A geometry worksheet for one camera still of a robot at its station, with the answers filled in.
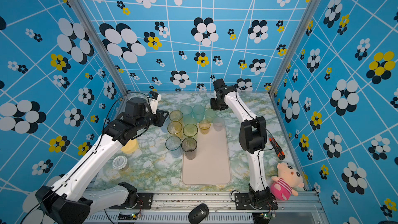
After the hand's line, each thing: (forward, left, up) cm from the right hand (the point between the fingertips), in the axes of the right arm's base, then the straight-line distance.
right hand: (216, 107), depth 97 cm
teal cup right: (-2, +11, -1) cm, 12 cm away
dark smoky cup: (-24, +16, -5) cm, 30 cm away
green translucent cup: (-16, +16, -2) cm, 22 cm away
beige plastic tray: (-33, +3, -11) cm, 35 cm away
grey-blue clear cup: (-23, +25, -4) cm, 35 cm away
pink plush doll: (-43, -31, -5) cm, 53 cm away
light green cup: (+1, +4, -9) cm, 10 cm away
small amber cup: (-9, +8, -6) cm, 14 cm away
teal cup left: (+2, +20, -6) cm, 21 cm away
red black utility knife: (-25, -36, -11) cm, 45 cm away
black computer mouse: (-55, +10, -8) cm, 57 cm away
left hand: (-17, +25, +17) cm, 35 cm away
